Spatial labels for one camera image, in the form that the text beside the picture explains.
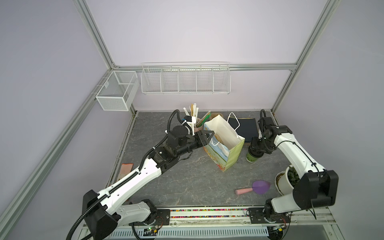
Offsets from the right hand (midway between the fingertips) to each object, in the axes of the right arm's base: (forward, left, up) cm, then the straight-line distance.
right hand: (257, 149), depth 84 cm
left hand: (-5, +27, +20) cm, 34 cm away
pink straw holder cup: (+17, +34, -3) cm, 38 cm away
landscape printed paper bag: (-7, +21, +13) cm, 26 cm away
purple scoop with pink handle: (-17, -1, -13) cm, 22 cm away
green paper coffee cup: (-3, +4, -6) cm, 7 cm away
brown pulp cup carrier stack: (+15, +24, +12) cm, 31 cm away
